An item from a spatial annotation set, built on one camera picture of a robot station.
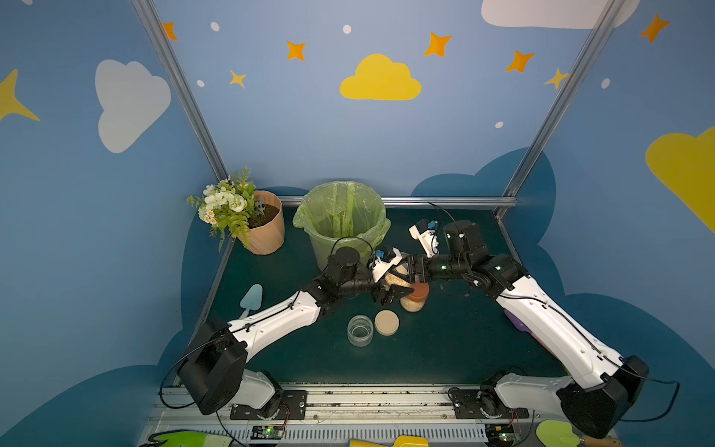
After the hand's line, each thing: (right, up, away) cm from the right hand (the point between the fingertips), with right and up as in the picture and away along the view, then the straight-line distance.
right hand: (402, 265), depth 71 cm
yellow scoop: (-1, -45, -2) cm, 45 cm away
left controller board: (-35, -43, -1) cm, 56 cm away
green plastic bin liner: (-17, +17, +27) cm, 37 cm away
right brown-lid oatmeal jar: (+6, -13, +15) cm, 21 cm away
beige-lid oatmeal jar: (-3, -3, -3) cm, 6 cm away
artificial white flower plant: (-51, +17, +12) cm, 55 cm away
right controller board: (+26, -44, 0) cm, 51 cm away
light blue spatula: (-48, -14, +22) cm, 55 cm away
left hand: (+2, -3, +1) cm, 3 cm away
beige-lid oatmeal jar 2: (-11, -23, +17) cm, 31 cm away
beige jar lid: (-2, -20, +18) cm, 27 cm away
